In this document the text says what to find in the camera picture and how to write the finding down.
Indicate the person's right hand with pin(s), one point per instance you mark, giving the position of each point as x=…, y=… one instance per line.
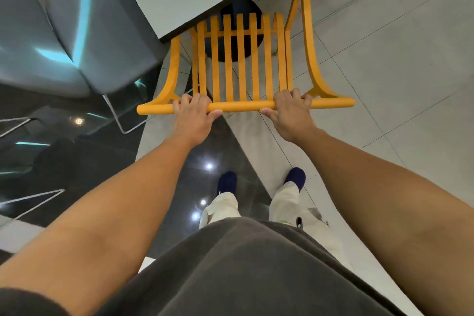
x=292, y=119

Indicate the person's left hand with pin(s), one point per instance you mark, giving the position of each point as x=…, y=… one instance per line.
x=192, y=119

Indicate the yellow slatted chair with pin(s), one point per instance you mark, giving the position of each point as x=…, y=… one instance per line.
x=240, y=106

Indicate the person's right forearm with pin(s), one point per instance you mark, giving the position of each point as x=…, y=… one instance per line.
x=400, y=208

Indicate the person's left forearm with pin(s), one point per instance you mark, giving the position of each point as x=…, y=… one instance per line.
x=103, y=223

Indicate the person's right navy shoe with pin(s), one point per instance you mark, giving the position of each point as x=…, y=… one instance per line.
x=295, y=178

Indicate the person's navy shoe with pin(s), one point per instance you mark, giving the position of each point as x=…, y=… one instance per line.
x=295, y=178
x=227, y=182

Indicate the person's left navy shoe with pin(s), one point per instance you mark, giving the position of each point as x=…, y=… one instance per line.
x=227, y=182

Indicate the person's beige trousers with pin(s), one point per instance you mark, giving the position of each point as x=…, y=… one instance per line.
x=285, y=204

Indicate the person's dark gray shirt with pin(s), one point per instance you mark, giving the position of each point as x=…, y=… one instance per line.
x=240, y=271

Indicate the metal key clip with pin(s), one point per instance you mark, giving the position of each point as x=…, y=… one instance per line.
x=313, y=215

